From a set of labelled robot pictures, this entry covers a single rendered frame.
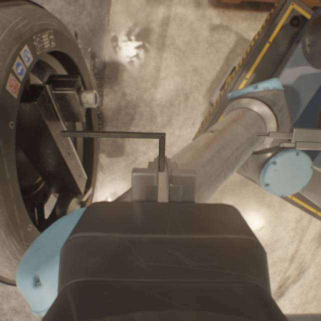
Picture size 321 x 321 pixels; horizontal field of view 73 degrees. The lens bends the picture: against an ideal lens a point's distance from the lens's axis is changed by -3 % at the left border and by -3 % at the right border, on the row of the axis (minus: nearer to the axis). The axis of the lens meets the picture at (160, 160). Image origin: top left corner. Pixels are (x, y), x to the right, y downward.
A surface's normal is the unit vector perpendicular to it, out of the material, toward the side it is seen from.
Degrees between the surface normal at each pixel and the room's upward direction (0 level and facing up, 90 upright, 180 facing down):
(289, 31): 0
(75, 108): 36
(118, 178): 0
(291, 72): 0
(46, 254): 85
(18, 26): 77
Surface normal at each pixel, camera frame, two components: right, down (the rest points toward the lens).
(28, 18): 0.88, -0.35
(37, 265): -0.47, -0.82
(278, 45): 0.00, 0.29
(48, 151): -0.01, 0.80
